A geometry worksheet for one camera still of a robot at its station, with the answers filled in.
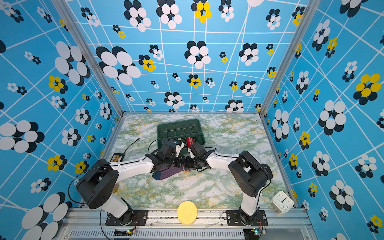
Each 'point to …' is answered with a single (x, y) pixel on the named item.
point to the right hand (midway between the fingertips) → (186, 166)
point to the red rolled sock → (189, 141)
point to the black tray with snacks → (117, 157)
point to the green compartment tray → (181, 130)
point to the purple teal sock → (167, 172)
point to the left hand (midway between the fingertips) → (188, 160)
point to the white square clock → (282, 202)
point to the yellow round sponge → (187, 213)
